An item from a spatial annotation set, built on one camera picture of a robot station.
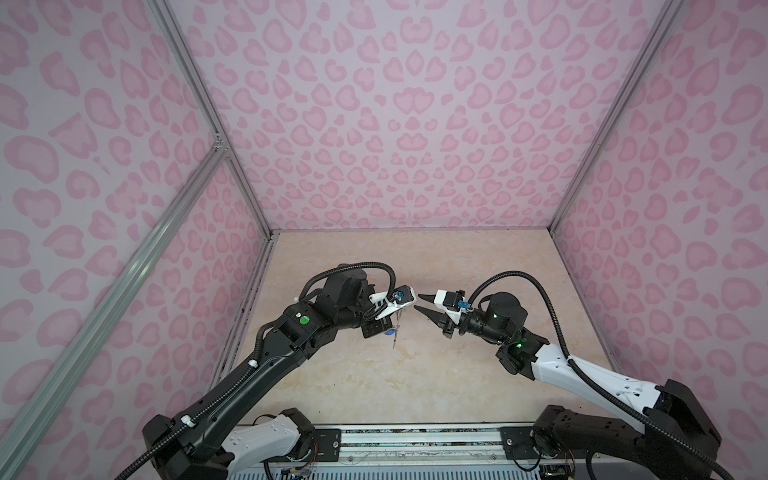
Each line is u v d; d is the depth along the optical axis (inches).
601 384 18.1
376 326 23.6
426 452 28.7
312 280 19.5
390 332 35.7
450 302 22.3
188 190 30.3
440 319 24.9
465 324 24.5
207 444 14.9
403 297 22.1
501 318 22.2
